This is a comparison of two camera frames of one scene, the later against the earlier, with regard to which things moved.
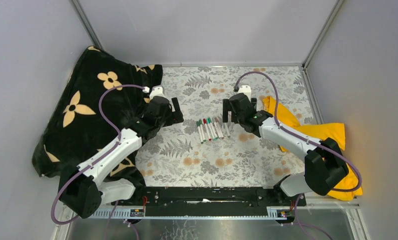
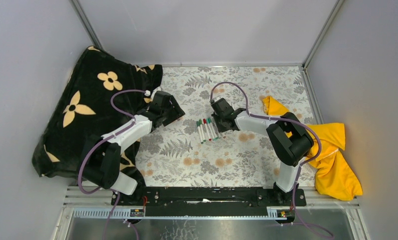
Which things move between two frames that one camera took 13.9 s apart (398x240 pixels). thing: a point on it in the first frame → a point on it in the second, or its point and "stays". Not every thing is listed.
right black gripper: [227, 107] → [220, 128]
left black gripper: [175, 117] stays
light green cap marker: [209, 120] stays
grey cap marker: [217, 127] stays
